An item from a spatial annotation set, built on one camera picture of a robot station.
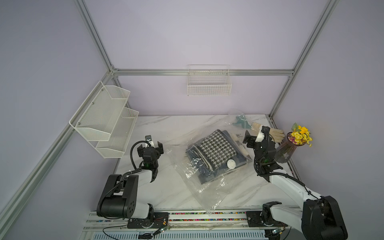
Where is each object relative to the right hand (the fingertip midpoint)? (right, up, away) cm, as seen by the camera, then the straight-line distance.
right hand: (254, 134), depth 84 cm
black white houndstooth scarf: (-22, -9, 0) cm, 24 cm away
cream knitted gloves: (+26, -1, +24) cm, 35 cm away
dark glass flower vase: (+19, -11, +3) cm, 22 cm away
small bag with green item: (+2, +9, +27) cm, 28 cm away
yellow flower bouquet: (+22, -1, -6) cm, 23 cm away
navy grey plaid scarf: (-30, -20, -5) cm, 37 cm away
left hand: (-62, -7, +7) cm, 63 cm away
